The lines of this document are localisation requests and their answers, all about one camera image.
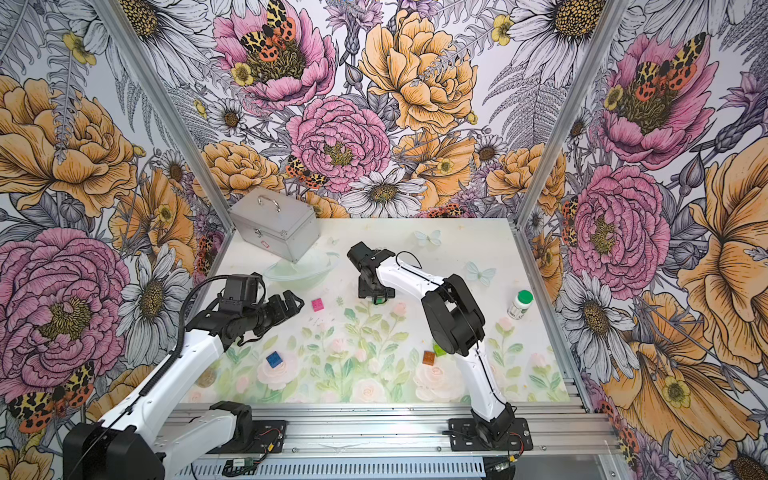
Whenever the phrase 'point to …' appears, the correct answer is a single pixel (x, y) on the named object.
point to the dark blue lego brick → (274, 360)
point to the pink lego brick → (317, 305)
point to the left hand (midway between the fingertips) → (290, 318)
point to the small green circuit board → (240, 462)
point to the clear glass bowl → (306, 273)
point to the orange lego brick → (428, 358)
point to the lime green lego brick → (438, 351)
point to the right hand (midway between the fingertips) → (376, 298)
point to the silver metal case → (276, 222)
